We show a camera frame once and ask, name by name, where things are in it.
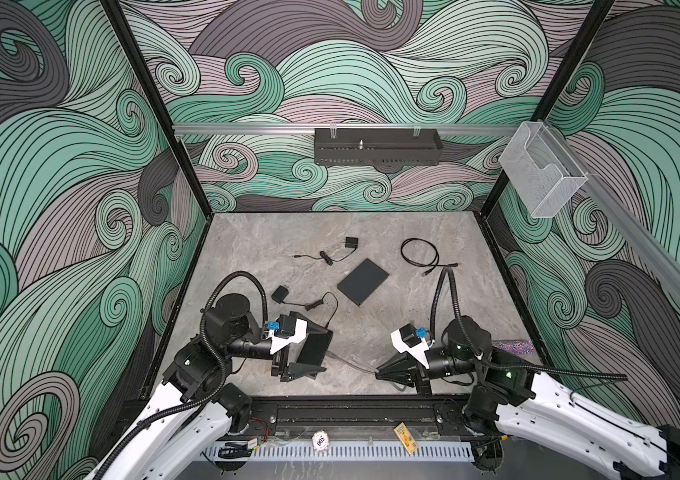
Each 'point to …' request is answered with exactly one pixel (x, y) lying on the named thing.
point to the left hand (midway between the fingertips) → (324, 345)
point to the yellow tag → (407, 437)
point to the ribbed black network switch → (314, 348)
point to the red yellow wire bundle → (253, 419)
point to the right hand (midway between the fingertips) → (379, 376)
